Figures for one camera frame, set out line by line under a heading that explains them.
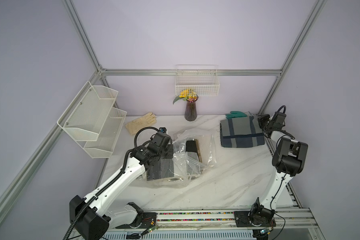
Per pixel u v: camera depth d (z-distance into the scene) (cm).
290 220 75
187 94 100
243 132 102
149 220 73
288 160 57
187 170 82
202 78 105
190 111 111
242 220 73
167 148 69
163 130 68
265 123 91
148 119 118
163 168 77
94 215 37
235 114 122
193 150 93
